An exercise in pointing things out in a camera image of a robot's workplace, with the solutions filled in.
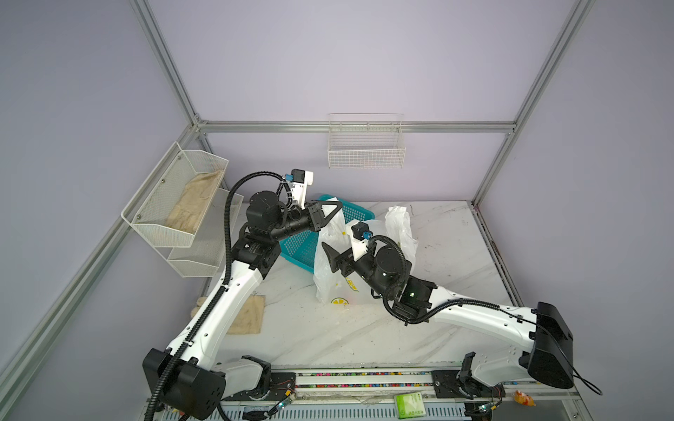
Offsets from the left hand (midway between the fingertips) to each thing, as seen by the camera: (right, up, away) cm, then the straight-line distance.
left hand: (341, 206), depth 63 cm
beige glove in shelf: (-46, -1, +13) cm, 48 cm away
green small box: (+18, -53, +5) cm, 56 cm away
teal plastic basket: (-17, -14, +40) cm, 45 cm away
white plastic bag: (-2, -25, +21) cm, 33 cm away
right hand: (-2, -7, +3) cm, 8 cm away
